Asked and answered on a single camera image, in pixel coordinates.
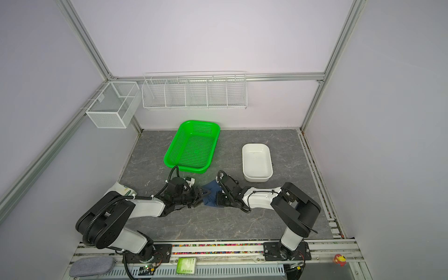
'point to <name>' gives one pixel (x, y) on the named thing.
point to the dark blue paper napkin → (211, 200)
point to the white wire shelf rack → (198, 90)
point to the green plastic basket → (193, 147)
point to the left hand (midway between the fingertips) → (209, 197)
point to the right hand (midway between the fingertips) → (215, 201)
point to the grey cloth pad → (91, 266)
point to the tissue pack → (121, 189)
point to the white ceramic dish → (256, 164)
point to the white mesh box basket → (115, 104)
